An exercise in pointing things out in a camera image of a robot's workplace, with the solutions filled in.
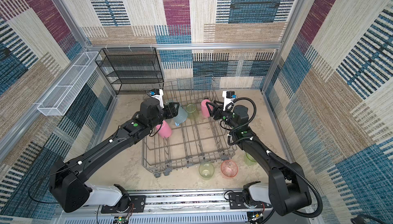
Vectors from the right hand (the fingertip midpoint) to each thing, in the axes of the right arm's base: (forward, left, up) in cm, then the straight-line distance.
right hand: (209, 104), depth 79 cm
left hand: (0, +17, +2) cm, 17 cm away
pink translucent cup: (-25, -9, -26) cm, 37 cm away
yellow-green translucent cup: (-25, +3, -25) cm, 35 cm away
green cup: (-23, -19, -17) cm, 34 cm away
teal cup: (-4, +14, -4) cm, 15 cm away
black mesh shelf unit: (+39, +51, -7) cm, 65 cm away
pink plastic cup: (+8, +1, -16) cm, 18 cm away
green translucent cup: (+8, +9, -18) cm, 22 cm away
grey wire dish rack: (-7, +7, -21) cm, 23 cm away
